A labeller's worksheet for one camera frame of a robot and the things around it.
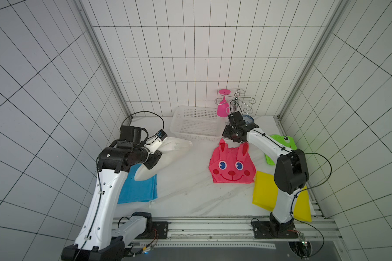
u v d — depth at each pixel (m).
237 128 0.69
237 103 0.92
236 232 0.73
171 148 0.63
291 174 0.49
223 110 1.07
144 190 0.84
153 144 0.58
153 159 0.58
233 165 0.92
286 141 1.04
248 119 1.14
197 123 1.18
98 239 0.35
